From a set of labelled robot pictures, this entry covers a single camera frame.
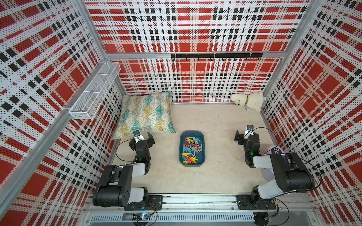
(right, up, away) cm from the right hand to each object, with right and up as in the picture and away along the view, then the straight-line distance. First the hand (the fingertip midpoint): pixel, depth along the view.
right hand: (246, 130), depth 93 cm
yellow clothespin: (-41, -16, -2) cm, 43 cm away
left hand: (-68, -3, -2) cm, 68 cm away
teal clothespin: (-32, -7, +4) cm, 33 cm away
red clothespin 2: (-41, -10, +2) cm, 42 cm away
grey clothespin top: (-33, -13, -2) cm, 36 cm away
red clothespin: (-40, -7, +5) cm, 41 cm away
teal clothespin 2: (-40, -13, 0) cm, 42 cm away
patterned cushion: (-66, +12, 0) cm, 67 cm away
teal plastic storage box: (-34, -18, -5) cm, 39 cm away
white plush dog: (+14, +22, +22) cm, 34 cm away
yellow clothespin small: (-41, -19, -6) cm, 46 cm away
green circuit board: (-62, -41, -23) cm, 78 cm away
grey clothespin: (-31, -12, +1) cm, 33 cm away
